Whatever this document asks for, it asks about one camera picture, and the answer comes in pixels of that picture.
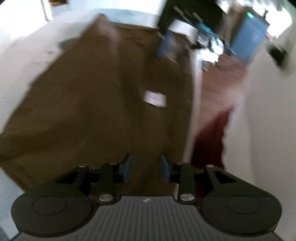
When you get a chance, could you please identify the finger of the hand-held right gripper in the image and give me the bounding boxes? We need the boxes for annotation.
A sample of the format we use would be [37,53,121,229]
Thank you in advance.
[156,31,185,64]

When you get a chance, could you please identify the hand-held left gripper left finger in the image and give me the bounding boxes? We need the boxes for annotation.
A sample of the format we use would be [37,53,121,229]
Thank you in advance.
[57,153,133,205]

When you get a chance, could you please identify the white garment label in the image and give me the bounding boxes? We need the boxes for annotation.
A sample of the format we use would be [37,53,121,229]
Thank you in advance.
[143,90,167,108]

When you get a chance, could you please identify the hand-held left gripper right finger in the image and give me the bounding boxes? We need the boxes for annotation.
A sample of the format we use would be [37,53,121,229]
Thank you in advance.
[161,154,238,205]

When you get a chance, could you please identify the blue box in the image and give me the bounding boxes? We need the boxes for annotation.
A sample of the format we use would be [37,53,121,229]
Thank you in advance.
[231,9,270,62]

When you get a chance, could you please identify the dark red mat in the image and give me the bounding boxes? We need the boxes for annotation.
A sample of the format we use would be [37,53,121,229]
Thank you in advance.
[192,107,233,170]

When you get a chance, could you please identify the brown pants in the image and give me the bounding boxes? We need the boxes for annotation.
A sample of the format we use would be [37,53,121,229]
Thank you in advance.
[0,13,197,197]

